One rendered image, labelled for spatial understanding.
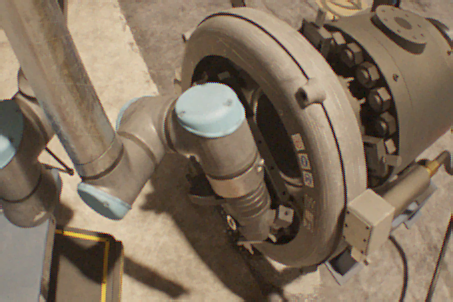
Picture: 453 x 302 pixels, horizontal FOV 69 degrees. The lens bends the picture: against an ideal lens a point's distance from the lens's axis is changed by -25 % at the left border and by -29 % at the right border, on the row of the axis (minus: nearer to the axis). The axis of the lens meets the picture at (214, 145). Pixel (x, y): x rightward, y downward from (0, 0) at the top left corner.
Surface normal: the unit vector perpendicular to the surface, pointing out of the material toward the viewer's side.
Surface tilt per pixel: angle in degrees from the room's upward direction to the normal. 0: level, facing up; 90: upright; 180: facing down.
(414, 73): 31
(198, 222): 0
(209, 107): 19
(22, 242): 0
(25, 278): 0
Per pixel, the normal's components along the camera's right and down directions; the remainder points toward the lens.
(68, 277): 0.06, -0.62
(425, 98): 0.41, 0.10
